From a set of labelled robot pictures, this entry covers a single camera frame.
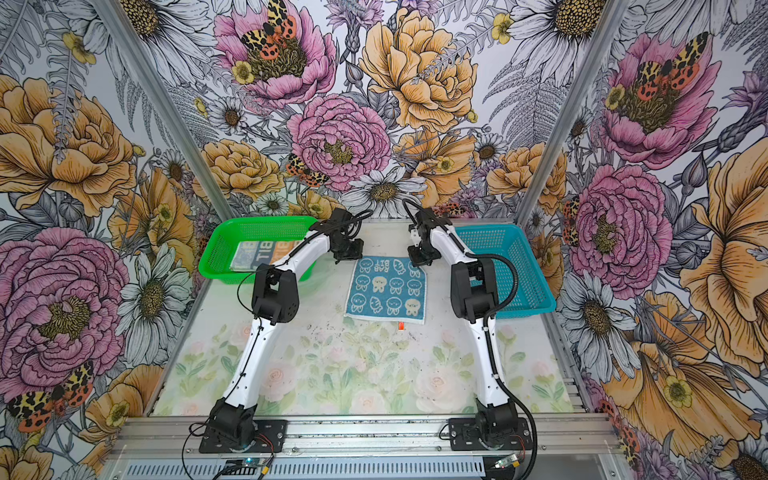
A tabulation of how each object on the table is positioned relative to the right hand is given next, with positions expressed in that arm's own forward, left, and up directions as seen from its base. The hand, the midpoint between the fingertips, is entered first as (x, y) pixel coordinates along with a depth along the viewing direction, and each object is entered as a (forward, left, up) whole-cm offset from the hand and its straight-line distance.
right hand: (420, 267), depth 106 cm
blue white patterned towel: (-7, +12, -1) cm, 14 cm away
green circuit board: (-55, +44, -1) cm, 70 cm away
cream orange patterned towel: (+5, +60, +3) cm, 60 cm away
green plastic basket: (+4, +70, +5) cm, 70 cm away
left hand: (+4, +21, 0) cm, 22 cm away
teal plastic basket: (-9, -39, -6) cm, 40 cm away
